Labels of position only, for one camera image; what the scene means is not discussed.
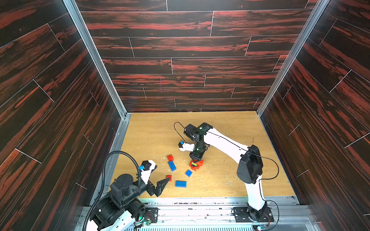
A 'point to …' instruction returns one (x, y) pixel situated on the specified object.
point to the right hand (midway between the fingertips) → (198, 156)
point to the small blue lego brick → (189, 173)
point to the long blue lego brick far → (172, 166)
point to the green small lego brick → (193, 164)
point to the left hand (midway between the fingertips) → (163, 173)
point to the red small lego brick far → (170, 158)
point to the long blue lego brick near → (181, 184)
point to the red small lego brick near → (169, 176)
